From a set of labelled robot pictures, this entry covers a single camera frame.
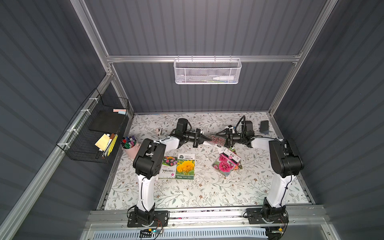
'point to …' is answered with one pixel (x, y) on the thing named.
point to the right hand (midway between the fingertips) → (217, 139)
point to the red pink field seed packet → (220, 140)
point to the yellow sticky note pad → (102, 142)
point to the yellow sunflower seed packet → (185, 166)
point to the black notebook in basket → (108, 121)
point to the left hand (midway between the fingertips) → (211, 142)
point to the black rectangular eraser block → (264, 127)
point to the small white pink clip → (158, 130)
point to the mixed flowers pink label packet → (168, 168)
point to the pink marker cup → (130, 146)
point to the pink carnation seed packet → (228, 162)
